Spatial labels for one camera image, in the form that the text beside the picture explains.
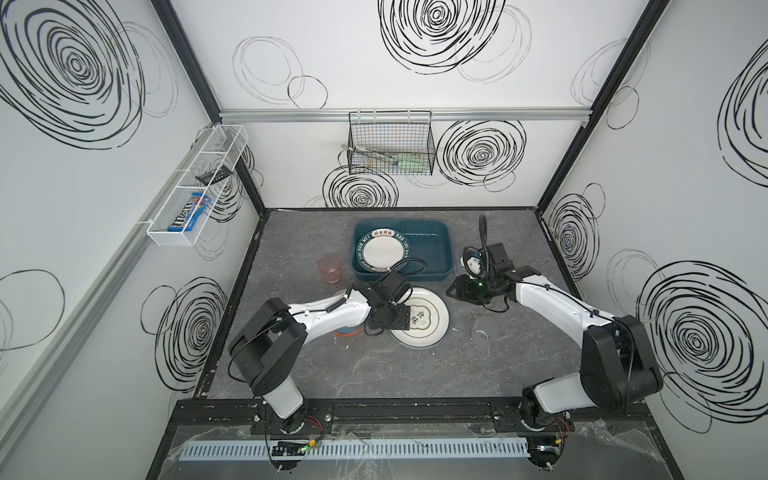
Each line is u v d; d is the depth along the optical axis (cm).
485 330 86
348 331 81
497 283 64
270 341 48
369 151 85
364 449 96
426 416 75
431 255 104
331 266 98
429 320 89
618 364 43
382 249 105
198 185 79
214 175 75
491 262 70
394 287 69
